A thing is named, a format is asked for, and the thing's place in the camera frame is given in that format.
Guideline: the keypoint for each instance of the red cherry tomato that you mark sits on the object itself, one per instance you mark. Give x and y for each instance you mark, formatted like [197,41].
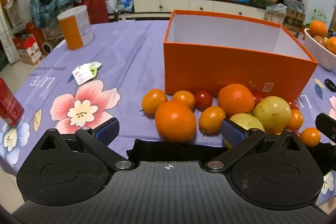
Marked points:
[258,98]
[292,105]
[203,99]

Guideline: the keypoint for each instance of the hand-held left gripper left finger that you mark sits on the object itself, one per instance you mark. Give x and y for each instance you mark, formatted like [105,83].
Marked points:
[107,129]

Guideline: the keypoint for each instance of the large orange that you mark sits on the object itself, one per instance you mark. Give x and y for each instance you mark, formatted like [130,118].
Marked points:
[235,99]
[176,121]

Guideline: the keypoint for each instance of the yellow-green round fruit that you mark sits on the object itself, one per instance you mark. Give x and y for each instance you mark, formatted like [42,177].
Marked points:
[248,121]
[273,113]

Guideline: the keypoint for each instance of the red can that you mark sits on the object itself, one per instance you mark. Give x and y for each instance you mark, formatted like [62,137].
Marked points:
[9,106]

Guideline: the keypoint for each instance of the green clip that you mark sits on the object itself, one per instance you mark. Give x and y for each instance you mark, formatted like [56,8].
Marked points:
[95,66]

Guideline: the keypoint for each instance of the brown fruit in bowl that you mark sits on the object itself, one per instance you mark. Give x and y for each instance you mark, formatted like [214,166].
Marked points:
[319,40]

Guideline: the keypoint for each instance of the white bowl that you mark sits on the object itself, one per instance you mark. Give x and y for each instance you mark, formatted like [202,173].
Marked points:
[319,54]

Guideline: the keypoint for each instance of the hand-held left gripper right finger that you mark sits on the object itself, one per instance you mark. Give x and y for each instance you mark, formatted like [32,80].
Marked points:
[232,133]

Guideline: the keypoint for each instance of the orange in bowl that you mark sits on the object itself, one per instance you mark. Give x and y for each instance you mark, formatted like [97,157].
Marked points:
[318,28]
[331,45]

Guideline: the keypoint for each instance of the red and white box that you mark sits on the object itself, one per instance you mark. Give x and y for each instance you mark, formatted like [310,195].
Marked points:
[29,49]

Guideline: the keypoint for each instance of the orange cardboard box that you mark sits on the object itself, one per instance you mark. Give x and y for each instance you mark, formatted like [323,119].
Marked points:
[210,64]

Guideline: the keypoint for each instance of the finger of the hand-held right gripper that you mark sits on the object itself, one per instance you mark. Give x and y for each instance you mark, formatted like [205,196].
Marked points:
[326,125]

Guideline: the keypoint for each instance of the purple floral tablecloth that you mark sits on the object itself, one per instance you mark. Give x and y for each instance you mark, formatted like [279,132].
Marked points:
[126,50]

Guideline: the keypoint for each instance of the white and orange tin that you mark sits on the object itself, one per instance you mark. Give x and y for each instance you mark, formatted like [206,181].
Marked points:
[76,27]

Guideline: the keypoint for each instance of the white paper tag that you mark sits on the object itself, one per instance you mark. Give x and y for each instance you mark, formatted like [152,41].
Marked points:
[82,74]

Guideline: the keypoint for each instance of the red gift bag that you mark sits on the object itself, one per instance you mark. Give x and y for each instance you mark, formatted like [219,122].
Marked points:
[92,2]

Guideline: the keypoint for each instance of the small orange kumquat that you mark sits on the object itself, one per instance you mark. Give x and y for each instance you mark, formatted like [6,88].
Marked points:
[184,98]
[154,101]
[212,119]
[310,137]
[295,119]

